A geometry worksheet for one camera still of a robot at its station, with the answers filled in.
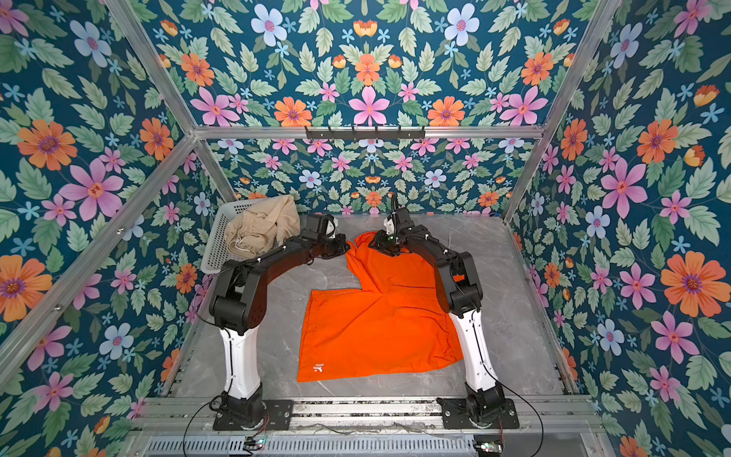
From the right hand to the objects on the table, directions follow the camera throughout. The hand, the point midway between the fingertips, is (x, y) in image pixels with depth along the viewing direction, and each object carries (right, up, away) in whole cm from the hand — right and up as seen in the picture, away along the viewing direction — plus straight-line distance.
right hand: (374, 243), depth 104 cm
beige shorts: (-44, +6, +4) cm, 45 cm away
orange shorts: (+8, -25, -14) cm, 30 cm away
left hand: (-7, +2, -6) cm, 9 cm away
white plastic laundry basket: (-56, -4, -3) cm, 57 cm away
